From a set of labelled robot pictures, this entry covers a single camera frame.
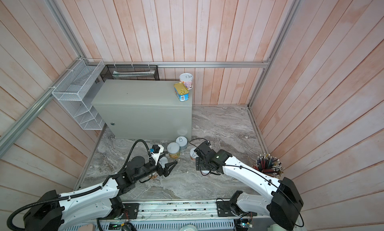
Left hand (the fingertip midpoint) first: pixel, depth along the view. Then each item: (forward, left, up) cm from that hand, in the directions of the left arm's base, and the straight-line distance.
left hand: (171, 160), depth 76 cm
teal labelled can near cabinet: (+16, -5, -9) cm, 19 cm away
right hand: (+1, -17, -7) cm, 18 cm away
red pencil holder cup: (-2, -51, -2) cm, 51 cm away
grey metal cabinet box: (+22, +16, +15) cm, 31 cm away
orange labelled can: (+7, -11, -9) cm, 16 cm away
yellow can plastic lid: (+11, +1, -6) cm, 12 cm away
